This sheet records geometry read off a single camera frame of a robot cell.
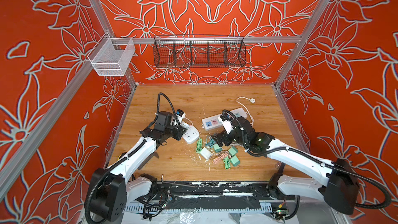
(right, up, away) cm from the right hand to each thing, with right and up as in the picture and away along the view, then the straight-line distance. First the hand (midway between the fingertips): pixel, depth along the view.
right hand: (215, 131), depth 78 cm
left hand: (-18, +1, +6) cm, 18 cm away
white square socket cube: (-13, -5, +12) cm, 18 cm away
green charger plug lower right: (+10, -16, +2) cm, 19 cm away
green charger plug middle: (+10, -12, +5) cm, 17 cm away
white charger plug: (-5, -14, +6) cm, 15 cm away
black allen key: (-39, -18, +3) cm, 43 cm away
